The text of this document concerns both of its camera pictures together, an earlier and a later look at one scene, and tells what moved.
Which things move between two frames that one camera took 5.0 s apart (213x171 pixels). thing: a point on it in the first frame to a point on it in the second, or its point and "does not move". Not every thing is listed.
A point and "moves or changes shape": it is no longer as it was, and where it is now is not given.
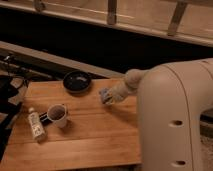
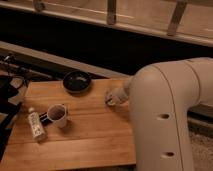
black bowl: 77,81 does not move
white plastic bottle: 36,125 does not move
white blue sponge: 106,95 moves or changes shape
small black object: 45,119 does not move
